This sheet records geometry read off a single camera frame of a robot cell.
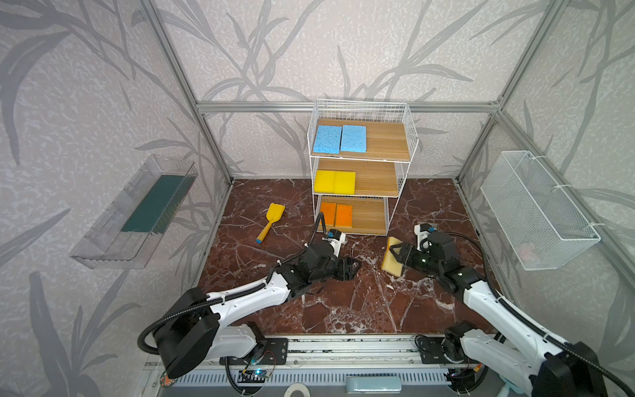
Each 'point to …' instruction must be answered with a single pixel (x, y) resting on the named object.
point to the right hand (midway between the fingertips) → (394, 242)
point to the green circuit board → (251, 376)
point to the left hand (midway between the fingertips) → (359, 258)
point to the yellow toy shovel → (273, 214)
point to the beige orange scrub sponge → (328, 210)
